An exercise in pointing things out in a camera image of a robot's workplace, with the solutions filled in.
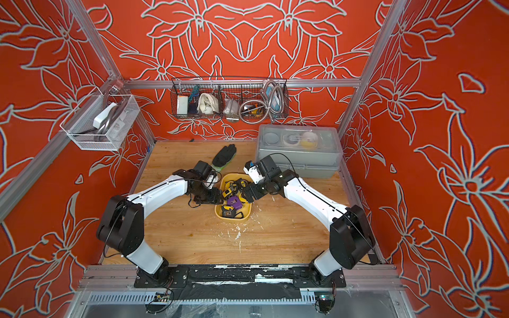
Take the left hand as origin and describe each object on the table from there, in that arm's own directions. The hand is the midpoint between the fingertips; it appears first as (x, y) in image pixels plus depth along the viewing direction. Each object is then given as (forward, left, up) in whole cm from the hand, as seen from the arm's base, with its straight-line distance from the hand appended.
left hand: (218, 199), depth 88 cm
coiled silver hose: (+31, -15, +27) cm, 44 cm away
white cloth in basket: (+34, +7, +28) cm, 45 cm away
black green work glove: (+30, +3, -4) cm, 30 cm away
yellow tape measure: (+4, -3, +1) cm, 5 cm away
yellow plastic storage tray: (-4, -12, -5) cm, 14 cm away
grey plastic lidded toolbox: (+21, -43, +12) cm, 49 cm away
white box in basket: (+34, +19, +28) cm, 48 cm away
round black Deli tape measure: (+11, -10, -2) cm, 15 cm away
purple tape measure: (+1, -7, -4) cm, 8 cm away
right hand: (+1, -14, +9) cm, 16 cm away
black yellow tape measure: (-5, -5, -1) cm, 8 cm away
